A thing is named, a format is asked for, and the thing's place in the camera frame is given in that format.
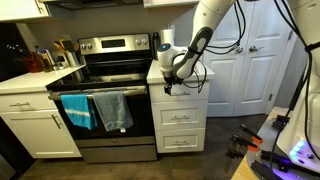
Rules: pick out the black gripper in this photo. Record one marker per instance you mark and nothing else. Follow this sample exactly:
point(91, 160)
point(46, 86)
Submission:
point(173, 80)

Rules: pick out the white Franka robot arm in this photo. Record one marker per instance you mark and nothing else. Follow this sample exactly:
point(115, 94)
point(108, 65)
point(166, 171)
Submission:
point(206, 20)

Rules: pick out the white drawer cabinet with countertop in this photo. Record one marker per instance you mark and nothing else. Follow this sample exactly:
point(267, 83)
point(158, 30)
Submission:
point(153, 75)

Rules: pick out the small white cabinet drawer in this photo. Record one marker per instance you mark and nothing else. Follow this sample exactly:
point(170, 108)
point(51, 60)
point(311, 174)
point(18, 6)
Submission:
point(26, 102)

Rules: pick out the black water bottle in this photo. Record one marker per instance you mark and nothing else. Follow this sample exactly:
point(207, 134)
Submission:
point(156, 45)

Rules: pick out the white panel door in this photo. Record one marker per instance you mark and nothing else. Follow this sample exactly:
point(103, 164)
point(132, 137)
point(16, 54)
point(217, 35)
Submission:
point(266, 66)
point(223, 83)

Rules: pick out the grey towel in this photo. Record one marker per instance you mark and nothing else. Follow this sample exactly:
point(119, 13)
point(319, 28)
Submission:
point(112, 111)

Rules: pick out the stainless steel black stove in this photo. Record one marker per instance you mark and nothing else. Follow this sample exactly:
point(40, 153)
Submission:
point(113, 66)

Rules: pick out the blue towel with white stripe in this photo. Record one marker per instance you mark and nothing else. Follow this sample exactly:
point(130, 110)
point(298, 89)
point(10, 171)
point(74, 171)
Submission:
point(79, 111)

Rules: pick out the black orange bar clamp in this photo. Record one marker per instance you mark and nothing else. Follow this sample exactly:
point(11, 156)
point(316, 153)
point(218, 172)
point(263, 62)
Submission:
point(241, 144)
point(250, 133)

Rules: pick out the utensil holder with utensils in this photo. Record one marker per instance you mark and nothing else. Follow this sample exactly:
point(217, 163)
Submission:
point(70, 50)

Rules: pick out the small dark jar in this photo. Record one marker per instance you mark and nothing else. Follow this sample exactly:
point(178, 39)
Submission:
point(61, 62)

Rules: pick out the dark range hood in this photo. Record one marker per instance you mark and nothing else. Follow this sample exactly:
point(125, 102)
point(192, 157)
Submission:
point(93, 3)

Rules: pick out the small black box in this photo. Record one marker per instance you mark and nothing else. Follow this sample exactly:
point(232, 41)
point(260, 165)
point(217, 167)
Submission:
point(281, 122)

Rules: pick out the oil bottle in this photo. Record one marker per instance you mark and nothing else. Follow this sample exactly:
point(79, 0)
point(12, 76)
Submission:
point(46, 61)

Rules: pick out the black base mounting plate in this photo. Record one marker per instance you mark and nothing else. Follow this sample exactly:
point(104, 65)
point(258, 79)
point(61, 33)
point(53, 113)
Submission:
point(270, 168)

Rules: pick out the white cabinet door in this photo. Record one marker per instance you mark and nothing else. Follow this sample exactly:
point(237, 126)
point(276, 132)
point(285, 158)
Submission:
point(40, 135)

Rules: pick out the red container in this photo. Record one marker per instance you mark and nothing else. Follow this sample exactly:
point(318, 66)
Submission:
point(33, 63)

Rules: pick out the white wall cabinet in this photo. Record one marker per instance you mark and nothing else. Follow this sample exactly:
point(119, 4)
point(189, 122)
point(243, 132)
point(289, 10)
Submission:
point(170, 2)
point(20, 9)

